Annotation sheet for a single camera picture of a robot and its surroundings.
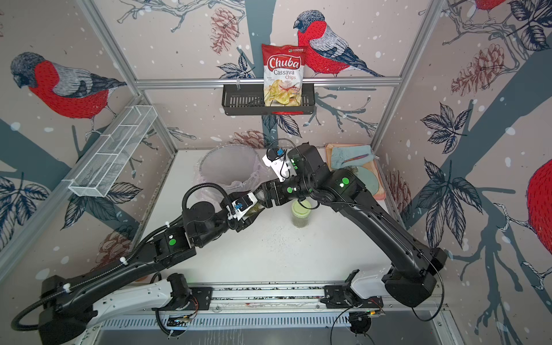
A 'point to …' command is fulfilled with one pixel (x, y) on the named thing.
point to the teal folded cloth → (355, 155)
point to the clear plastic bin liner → (232, 167)
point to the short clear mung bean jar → (256, 208)
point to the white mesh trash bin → (234, 167)
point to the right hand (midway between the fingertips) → (259, 193)
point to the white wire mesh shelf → (112, 150)
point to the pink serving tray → (374, 165)
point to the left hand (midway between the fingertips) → (257, 194)
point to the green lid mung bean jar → (300, 213)
